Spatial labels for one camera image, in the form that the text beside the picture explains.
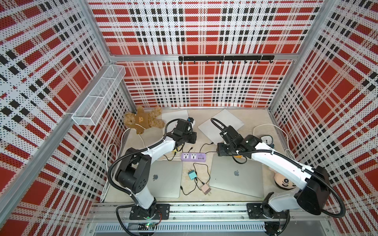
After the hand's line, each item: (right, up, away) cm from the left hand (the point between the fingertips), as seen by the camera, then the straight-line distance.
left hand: (198, 135), depth 92 cm
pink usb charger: (+4, -28, -13) cm, 31 cm away
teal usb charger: (-4, -22, -8) cm, 24 cm away
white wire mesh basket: (-68, +16, -1) cm, 69 cm away
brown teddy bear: (-41, +9, +13) cm, 44 cm away
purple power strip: (-4, -13, -1) cm, 14 cm away
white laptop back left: (-24, +14, +24) cm, 37 cm away
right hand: (+14, -7, -12) cm, 20 cm away
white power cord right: (+63, +4, +20) cm, 66 cm away
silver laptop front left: (-19, -25, -8) cm, 32 cm away
